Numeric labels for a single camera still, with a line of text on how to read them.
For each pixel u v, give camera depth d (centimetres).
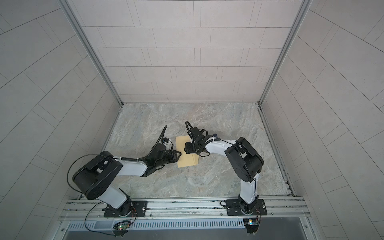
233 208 71
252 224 68
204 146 64
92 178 44
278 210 71
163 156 72
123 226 64
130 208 66
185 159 86
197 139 72
